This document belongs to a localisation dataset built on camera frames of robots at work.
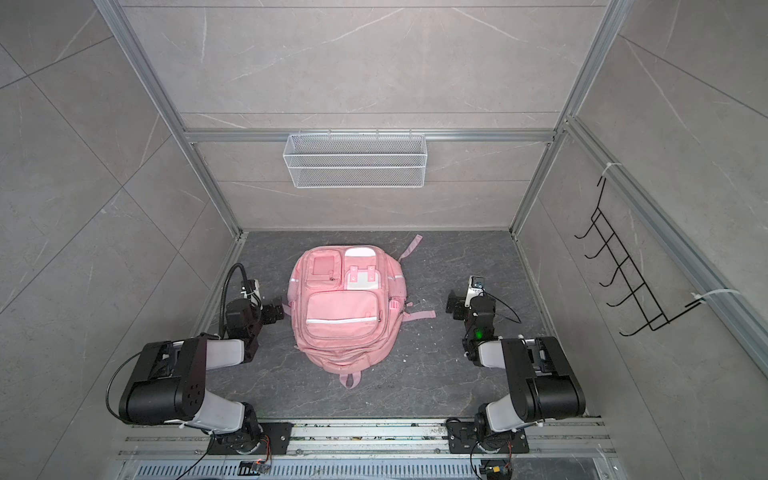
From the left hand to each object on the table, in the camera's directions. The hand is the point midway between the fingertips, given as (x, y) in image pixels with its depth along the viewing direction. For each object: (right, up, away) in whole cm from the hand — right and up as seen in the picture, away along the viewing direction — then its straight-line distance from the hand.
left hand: (263, 292), depth 94 cm
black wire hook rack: (+97, +3, -29) cm, 101 cm away
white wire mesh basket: (+29, +45, +7) cm, 54 cm away
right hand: (+66, +1, 0) cm, 66 cm away
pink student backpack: (+28, -3, -6) cm, 28 cm away
